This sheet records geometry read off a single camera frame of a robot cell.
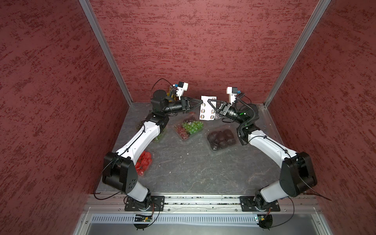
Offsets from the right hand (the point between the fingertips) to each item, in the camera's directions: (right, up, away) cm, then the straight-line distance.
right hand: (207, 103), depth 68 cm
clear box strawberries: (-36, -33, +17) cm, 52 cm away
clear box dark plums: (+11, -22, +27) cm, 36 cm away
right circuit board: (+30, -59, +3) cm, 66 cm away
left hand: (-3, -1, -3) cm, 4 cm away
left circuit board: (-33, -60, +4) cm, 68 cm away
